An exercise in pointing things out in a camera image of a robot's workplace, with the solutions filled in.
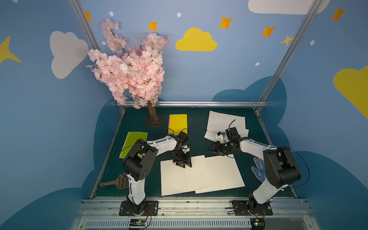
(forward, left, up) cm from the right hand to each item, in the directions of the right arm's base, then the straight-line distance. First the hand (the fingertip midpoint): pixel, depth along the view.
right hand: (211, 149), depth 92 cm
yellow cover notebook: (+24, +26, -4) cm, 35 cm away
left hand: (-10, +15, -3) cm, 18 cm away
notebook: (-19, +22, -4) cm, 29 cm away
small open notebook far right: (+15, -2, -4) cm, 15 cm away
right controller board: (-38, -23, -7) cm, 45 cm away
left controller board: (-41, +39, -5) cm, 57 cm away
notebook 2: (-14, -7, -4) cm, 16 cm away
